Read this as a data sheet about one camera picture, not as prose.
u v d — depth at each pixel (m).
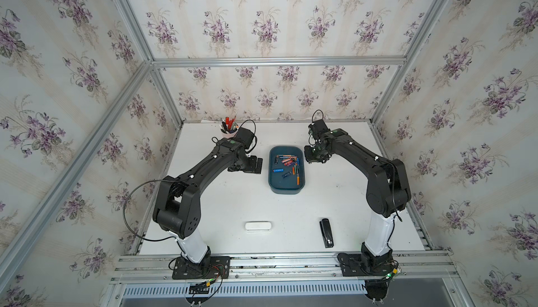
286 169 0.99
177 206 0.46
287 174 0.97
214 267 0.73
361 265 0.72
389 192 0.50
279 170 0.98
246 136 0.70
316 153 0.80
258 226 0.80
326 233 0.81
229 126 1.04
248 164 0.78
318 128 0.77
